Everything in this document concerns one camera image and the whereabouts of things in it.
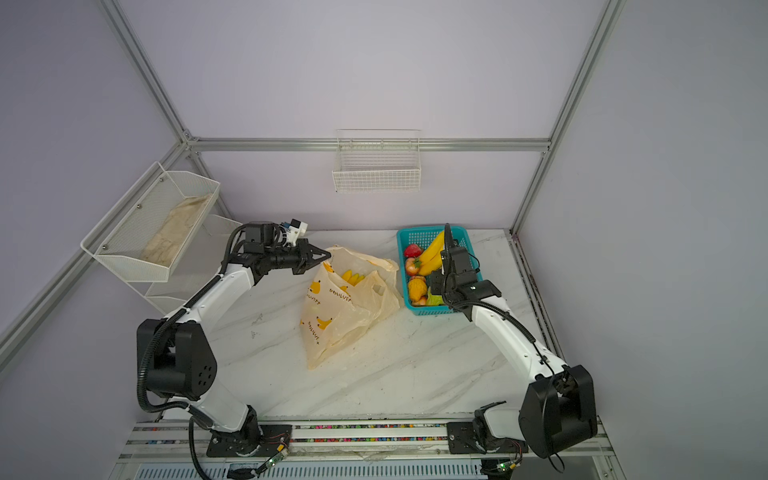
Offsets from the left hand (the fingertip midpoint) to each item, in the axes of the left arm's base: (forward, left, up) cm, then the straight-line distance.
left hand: (329, 255), depth 82 cm
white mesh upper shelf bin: (+3, +47, +7) cm, 48 cm away
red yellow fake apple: (+8, -24, -14) cm, 29 cm away
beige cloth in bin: (-3, +41, +6) cm, 42 cm away
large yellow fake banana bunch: (+6, -4, -19) cm, 20 cm away
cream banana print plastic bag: (-11, -5, -4) cm, 13 cm away
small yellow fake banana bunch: (+12, -31, -14) cm, 36 cm away
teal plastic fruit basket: (-6, -30, -16) cm, 34 cm away
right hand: (-2, -31, -5) cm, 32 cm away
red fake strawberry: (+16, -25, -16) cm, 34 cm away
